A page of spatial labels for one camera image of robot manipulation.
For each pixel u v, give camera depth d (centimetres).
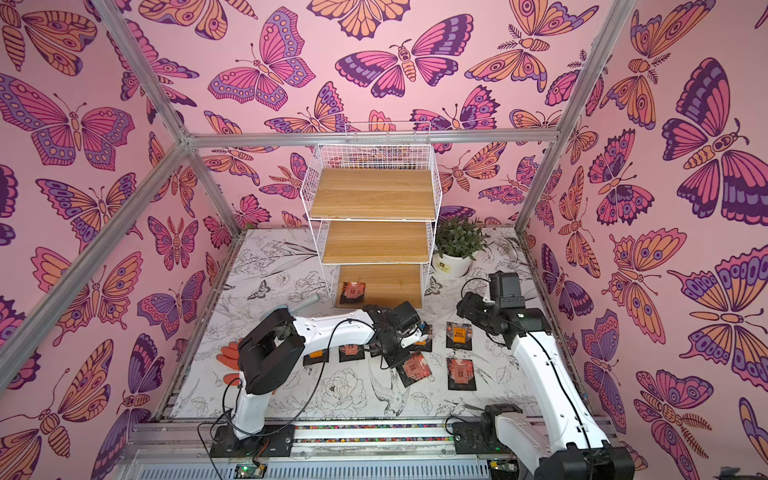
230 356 88
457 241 92
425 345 89
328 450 73
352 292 100
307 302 99
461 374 84
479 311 70
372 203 70
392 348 76
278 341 55
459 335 91
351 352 88
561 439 39
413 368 85
